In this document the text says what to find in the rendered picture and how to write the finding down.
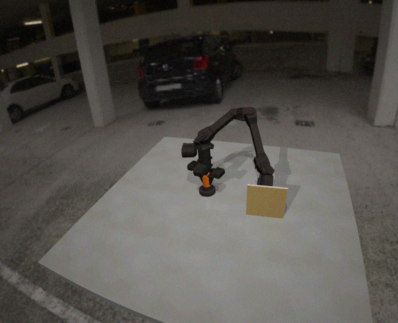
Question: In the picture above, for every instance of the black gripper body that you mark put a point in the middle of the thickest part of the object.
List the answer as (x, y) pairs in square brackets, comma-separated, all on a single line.
[(215, 172)]

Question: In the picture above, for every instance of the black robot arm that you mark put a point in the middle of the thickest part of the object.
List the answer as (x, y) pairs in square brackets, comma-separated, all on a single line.
[(203, 144)]

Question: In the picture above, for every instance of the orange knob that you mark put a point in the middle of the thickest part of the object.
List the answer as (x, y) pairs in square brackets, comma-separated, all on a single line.
[(205, 180)]

